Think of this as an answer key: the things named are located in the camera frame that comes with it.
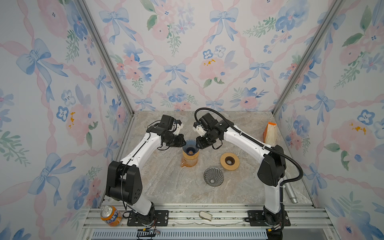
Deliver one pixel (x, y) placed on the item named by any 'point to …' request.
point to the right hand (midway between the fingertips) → (198, 144)
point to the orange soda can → (111, 215)
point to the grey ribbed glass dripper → (213, 177)
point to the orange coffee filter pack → (270, 134)
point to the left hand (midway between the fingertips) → (185, 141)
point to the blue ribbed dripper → (190, 148)
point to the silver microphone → (291, 193)
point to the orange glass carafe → (189, 161)
